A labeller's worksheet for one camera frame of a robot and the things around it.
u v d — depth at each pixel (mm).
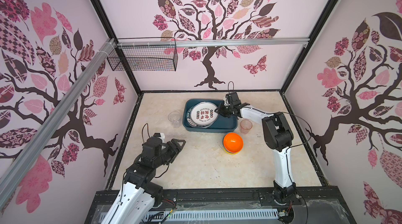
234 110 788
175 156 648
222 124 977
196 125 976
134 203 469
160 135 701
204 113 1033
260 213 776
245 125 965
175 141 670
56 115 535
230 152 825
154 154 552
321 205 720
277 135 569
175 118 1016
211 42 942
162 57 793
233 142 855
